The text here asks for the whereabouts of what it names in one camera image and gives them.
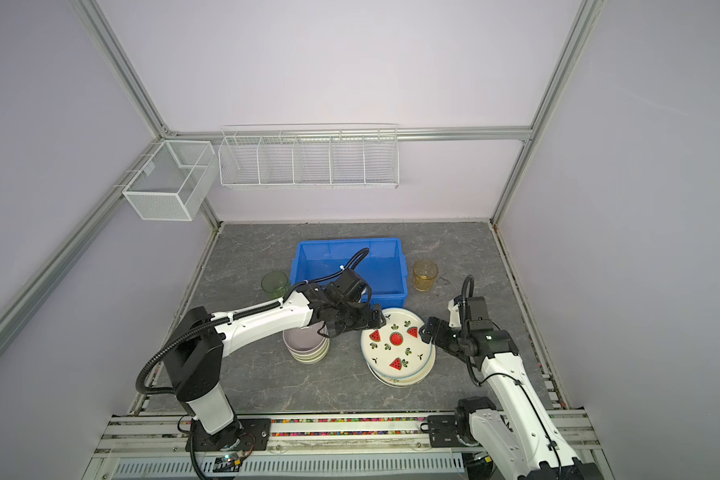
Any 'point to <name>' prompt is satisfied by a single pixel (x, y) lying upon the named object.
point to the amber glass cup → (425, 271)
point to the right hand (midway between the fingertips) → (435, 337)
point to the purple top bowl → (306, 339)
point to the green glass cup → (276, 284)
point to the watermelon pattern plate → (393, 354)
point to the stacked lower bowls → (312, 356)
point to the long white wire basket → (316, 158)
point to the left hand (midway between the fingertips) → (374, 329)
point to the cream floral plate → (407, 381)
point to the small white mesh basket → (174, 182)
